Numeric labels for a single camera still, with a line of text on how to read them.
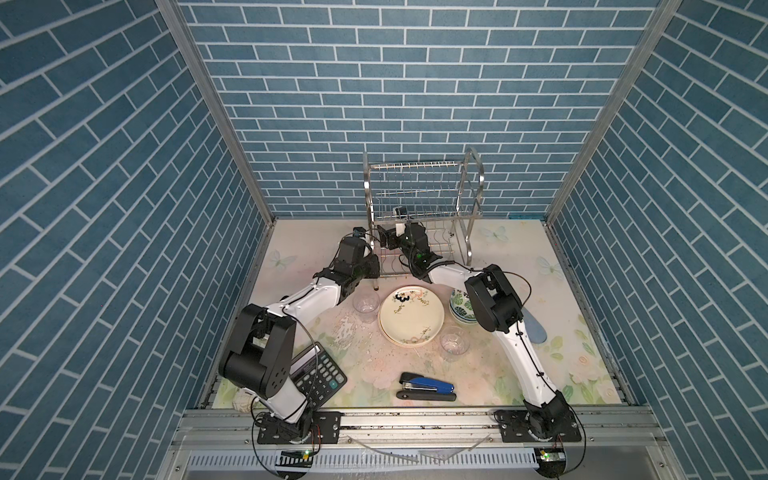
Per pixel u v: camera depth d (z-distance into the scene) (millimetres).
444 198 1129
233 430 753
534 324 915
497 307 631
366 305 935
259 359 450
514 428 736
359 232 817
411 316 929
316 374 807
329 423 740
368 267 820
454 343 872
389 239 937
